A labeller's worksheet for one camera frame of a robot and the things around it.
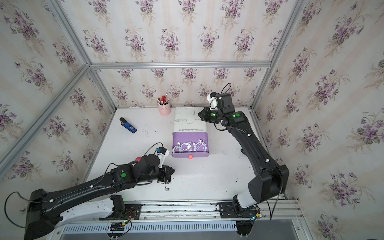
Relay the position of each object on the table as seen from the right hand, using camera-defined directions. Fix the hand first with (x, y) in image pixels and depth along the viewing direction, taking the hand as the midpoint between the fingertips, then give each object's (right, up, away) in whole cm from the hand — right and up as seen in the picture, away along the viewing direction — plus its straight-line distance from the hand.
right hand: (200, 114), depth 76 cm
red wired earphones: (-38, -27, +15) cm, 49 cm away
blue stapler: (-50, -7, +29) cm, 58 cm away
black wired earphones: (-18, -41, +4) cm, 45 cm away
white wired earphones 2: (-7, -18, +4) cm, 19 cm away
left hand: (-12, -29, -6) cm, 32 cm away
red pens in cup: (-26, +12, +36) cm, 46 cm away
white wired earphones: (-12, -17, +4) cm, 21 cm away
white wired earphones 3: (+1, -15, +6) cm, 16 cm away
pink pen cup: (-25, +5, +34) cm, 43 cm away
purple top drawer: (-8, -12, +6) cm, 16 cm away
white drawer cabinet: (-7, -3, +7) cm, 11 cm away
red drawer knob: (-5, -22, -1) cm, 22 cm away
